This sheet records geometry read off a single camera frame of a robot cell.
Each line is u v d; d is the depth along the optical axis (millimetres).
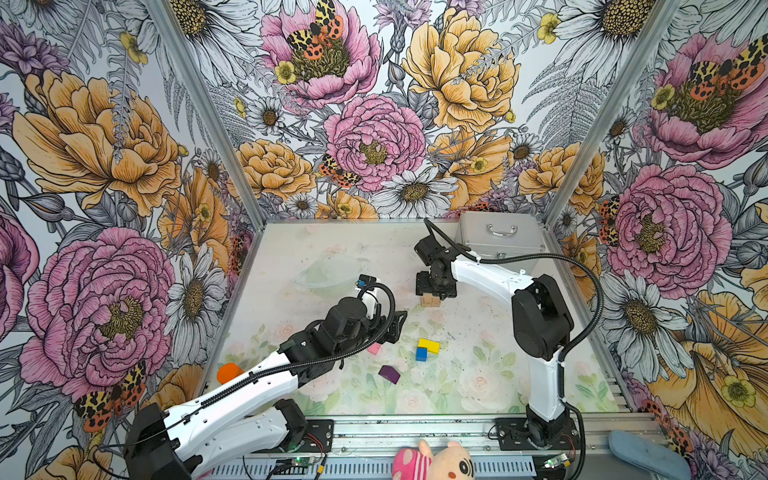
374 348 889
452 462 642
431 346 893
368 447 736
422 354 870
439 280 809
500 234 1009
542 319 525
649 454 697
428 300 941
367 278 640
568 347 540
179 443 401
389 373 856
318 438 732
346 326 542
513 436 733
